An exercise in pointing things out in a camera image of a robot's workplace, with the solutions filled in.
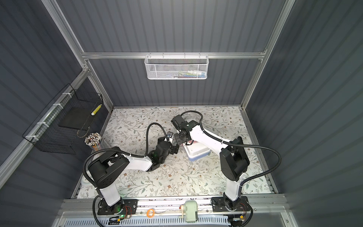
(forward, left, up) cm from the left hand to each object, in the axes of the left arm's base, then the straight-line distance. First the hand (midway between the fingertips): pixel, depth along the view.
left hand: (172, 139), depth 92 cm
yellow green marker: (+10, +43, +20) cm, 49 cm away
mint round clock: (-23, +51, -7) cm, 56 cm away
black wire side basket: (-2, +56, +21) cm, 60 cm away
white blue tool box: (-12, -13, +5) cm, 18 cm away
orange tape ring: (-39, +13, -8) cm, 42 cm away
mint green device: (-40, -9, -2) cm, 41 cm away
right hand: (-2, -6, +3) cm, 7 cm away
